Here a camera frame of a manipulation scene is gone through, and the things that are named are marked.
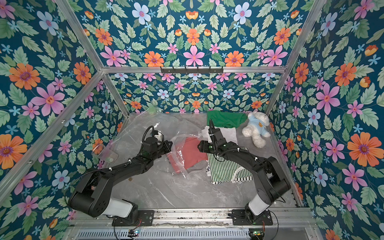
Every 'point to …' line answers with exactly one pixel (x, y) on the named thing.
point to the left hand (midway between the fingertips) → (174, 141)
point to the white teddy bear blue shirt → (258, 122)
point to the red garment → (188, 154)
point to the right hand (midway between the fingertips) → (205, 144)
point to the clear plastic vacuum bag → (182, 128)
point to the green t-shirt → (226, 119)
